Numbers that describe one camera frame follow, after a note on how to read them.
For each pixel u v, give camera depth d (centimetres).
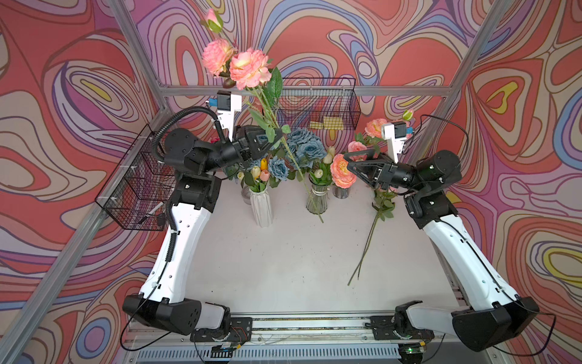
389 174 48
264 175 73
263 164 74
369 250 93
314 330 75
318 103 96
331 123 82
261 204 86
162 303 38
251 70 37
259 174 73
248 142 45
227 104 41
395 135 48
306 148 75
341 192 105
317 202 100
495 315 37
